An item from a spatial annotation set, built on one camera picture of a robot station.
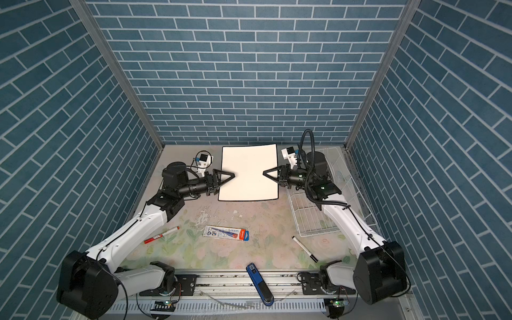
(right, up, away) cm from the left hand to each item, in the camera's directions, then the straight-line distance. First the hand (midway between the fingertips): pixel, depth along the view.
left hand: (232, 181), depth 71 cm
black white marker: (+30, -31, +9) cm, 44 cm away
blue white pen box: (-5, -24, +15) cm, 29 cm away
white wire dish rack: (+32, -19, +18) cm, 41 cm away
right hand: (+11, +3, -1) cm, 12 cm away
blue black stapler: (+12, -40, 0) cm, 42 cm away
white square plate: (+6, +6, +2) cm, 9 cm away
